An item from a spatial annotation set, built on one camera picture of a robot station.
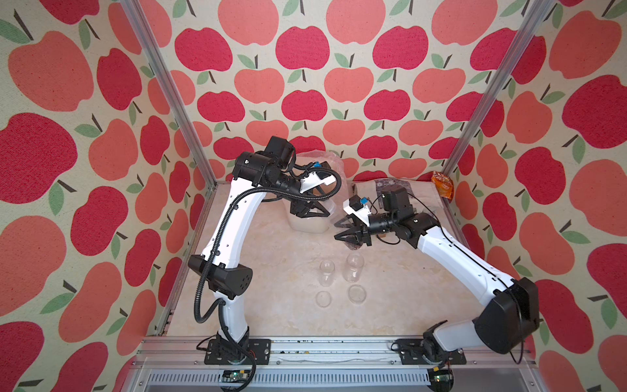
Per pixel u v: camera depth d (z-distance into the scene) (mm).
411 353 733
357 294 862
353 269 866
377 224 650
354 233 648
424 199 987
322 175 556
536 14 698
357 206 618
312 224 878
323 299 860
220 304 542
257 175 476
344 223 709
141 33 732
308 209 587
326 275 833
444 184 1137
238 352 644
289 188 574
